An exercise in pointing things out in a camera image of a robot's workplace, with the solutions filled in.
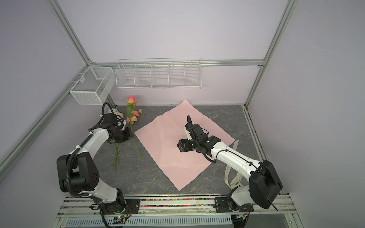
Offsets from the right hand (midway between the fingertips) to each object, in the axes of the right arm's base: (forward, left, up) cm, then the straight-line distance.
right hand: (183, 145), depth 82 cm
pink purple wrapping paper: (+15, +17, -13) cm, 27 cm away
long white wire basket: (+53, +19, +14) cm, 58 cm away
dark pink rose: (+32, +37, +5) cm, 50 cm away
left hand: (+7, +31, -2) cm, 32 cm away
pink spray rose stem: (+24, +36, -1) cm, 44 cm away
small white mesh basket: (+38, +64, +13) cm, 75 cm away
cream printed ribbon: (-11, -27, -13) cm, 32 cm away
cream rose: (+6, +46, -13) cm, 48 cm away
